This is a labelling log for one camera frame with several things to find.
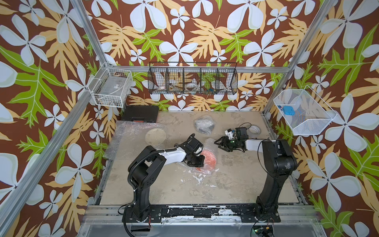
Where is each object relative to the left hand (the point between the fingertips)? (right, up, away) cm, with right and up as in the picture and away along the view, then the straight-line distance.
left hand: (204, 165), depth 91 cm
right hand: (+9, +13, +7) cm, 17 cm away
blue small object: (+50, +34, -5) cm, 60 cm away
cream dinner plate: (-34, +17, +13) cm, 40 cm away
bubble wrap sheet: (+4, +12, +4) cm, 13 cm away
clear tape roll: (+40, +22, +16) cm, 48 cm away
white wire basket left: (-57, +48, -5) cm, 75 cm away
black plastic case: (-45, +35, +27) cm, 63 cm away
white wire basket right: (+56, +32, -9) cm, 66 cm away
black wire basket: (-7, +57, +5) cm, 57 cm away
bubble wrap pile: (-52, +15, +13) cm, 55 cm away
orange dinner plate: (+4, +3, -1) cm, 4 cm away
